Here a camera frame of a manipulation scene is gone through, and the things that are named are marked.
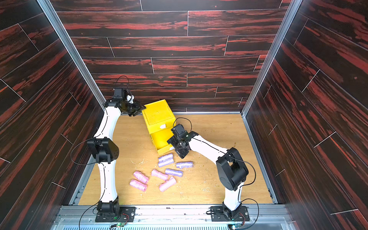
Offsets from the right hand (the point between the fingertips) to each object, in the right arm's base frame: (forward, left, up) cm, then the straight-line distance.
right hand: (174, 145), depth 90 cm
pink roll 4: (-20, +1, -8) cm, 22 cm away
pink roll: (-18, +19, -7) cm, 27 cm away
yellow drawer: (+7, +11, -4) cm, 14 cm away
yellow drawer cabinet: (+10, +9, +13) cm, 19 cm away
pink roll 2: (-23, +19, -7) cm, 31 cm away
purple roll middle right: (-10, -8, -6) cm, 14 cm away
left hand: (+22, +20, +12) cm, 32 cm away
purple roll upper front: (-10, +7, -8) cm, 15 cm away
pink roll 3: (-16, +10, -7) cm, 20 cm away
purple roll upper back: (-6, +4, -7) cm, 10 cm away
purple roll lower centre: (-15, -1, -7) cm, 17 cm away
